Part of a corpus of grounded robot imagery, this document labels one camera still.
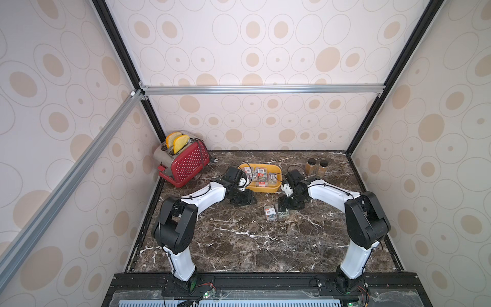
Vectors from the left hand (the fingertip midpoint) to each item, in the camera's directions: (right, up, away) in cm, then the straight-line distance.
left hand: (257, 201), depth 88 cm
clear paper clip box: (+7, -6, +4) cm, 10 cm away
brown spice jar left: (+30, +15, +15) cm, 37 cm away
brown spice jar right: (+36, +15, +15) cm, 41 cm away
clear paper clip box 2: (+13, -7, +4) cm, 15 cm away
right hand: (+13, -5, +4) cm, 14 cm away
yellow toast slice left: (-44, +31, +10) cm, 55 cm away
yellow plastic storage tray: (+4, +10, +17) cm, 20 cm away
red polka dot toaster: (-38, +15, +7) cm, 42 cm away
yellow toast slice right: (-39, +28, +7) cm, 48 cm away
